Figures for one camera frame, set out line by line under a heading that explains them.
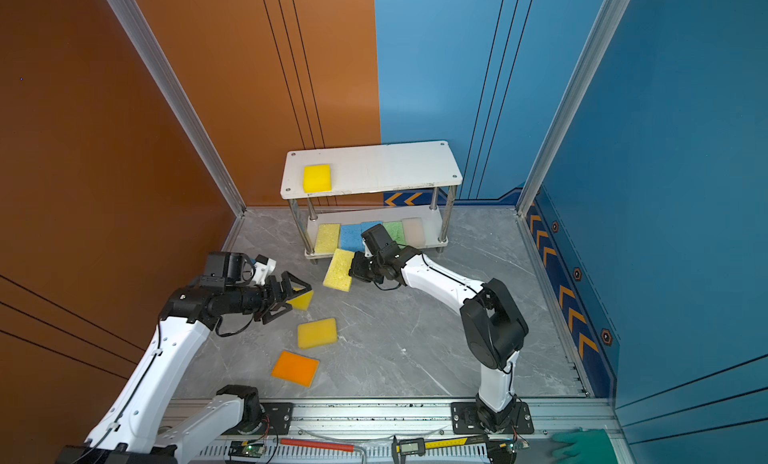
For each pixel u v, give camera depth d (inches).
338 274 33.4
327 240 39.4
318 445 27.8
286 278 25.9
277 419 29.1
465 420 28.5
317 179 30.7
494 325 19.9
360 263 29.9
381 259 26.5
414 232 40.0
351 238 40.1
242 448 28.0
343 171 32.9
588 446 26.9
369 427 28.6
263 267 27.4
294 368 31.5
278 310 28.0
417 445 27.4
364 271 29.9
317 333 33.9
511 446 27.6
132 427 15.1
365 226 41.5
